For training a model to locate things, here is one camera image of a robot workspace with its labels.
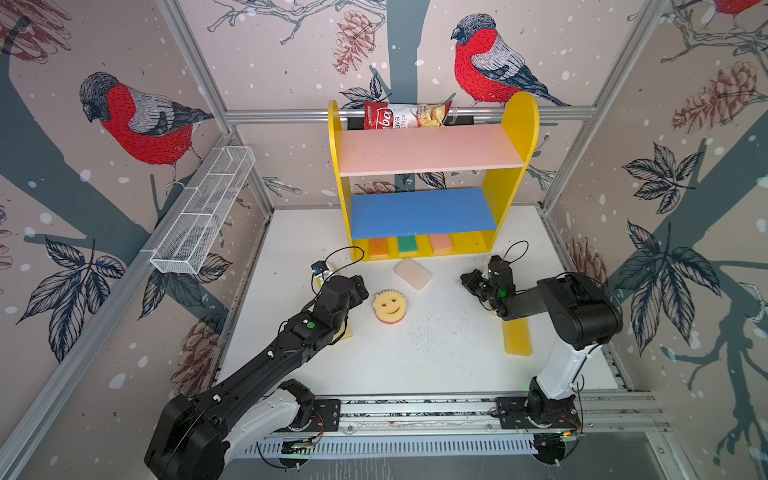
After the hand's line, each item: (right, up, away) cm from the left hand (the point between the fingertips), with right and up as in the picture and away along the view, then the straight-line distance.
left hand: (354, 283), depth 81 cm
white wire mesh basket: (-41, +20, -3) cm, 46 cm away
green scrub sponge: (+16, +10, +26) cm, 32 cm away
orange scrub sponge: (+6, +8, +23) cm, 25 cm away
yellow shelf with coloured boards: (+27, +35, +37) cm, 58 cm away
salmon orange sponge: (+29, +10, +26) cm, 40 cm away
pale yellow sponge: (-3, -16, +6) cm, 18 cm away
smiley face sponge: (+10, -9, +9) cm, 16 cm away
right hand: (+33, -2, +18) cm, 38 cm away
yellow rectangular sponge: (+47, -17, +4) cm, 50 cm away
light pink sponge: (+18, 0, +20) cm, 27 cm away
